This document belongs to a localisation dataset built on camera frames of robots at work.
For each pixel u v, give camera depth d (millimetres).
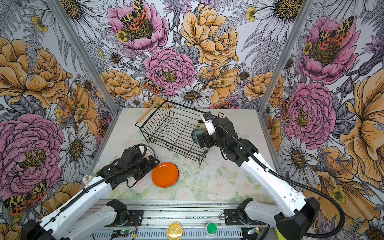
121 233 709
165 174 870
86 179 761
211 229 636
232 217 740
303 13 731
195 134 969
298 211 380
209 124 626
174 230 700
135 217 740
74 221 449
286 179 411
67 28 776
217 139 559
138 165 674
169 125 1116
